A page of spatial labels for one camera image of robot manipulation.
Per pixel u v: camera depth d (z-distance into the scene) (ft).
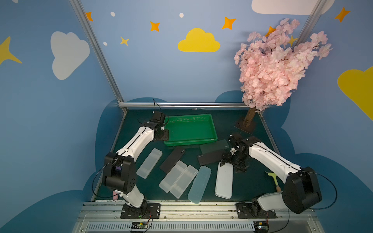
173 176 2.77
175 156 3.06
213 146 3.21
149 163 2.97
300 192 1.38
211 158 3.21
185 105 4.17
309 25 2.46
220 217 2.44
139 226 2.35
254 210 2.20
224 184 2.71
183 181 2.76
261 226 2.40
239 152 2.10
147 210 2.41
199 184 2.70
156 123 2.10
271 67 2.05
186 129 3.77
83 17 2.35
